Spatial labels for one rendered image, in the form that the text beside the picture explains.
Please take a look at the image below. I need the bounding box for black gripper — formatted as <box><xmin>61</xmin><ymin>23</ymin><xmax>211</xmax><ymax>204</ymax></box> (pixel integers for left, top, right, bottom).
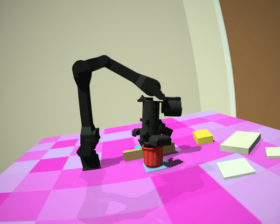
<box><xmin>132</xmin><ymin>116</ymin><xmax>171</xmax><ymax>148</ymax></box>

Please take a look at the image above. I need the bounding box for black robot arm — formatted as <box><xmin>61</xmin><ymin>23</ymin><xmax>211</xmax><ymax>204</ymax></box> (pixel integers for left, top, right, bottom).
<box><xmin>72</xmin><ymin>55</ymin><xmax>182</xmax><ymax>171</ymax></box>

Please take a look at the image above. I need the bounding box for yellow rectangular block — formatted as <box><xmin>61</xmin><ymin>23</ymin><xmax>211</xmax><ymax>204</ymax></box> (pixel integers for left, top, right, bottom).
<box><xmin>193</xmin><ymin>129</ymin><xmax>213</xmax><ymax>145</ymax></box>

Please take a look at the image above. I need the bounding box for dark red translucent cup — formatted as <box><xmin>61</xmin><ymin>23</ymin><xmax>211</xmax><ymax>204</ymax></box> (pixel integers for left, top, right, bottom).
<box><xmin>141</xmin><ymin>145</ymin><xmax>164</xmax><ymax>168</ymax></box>

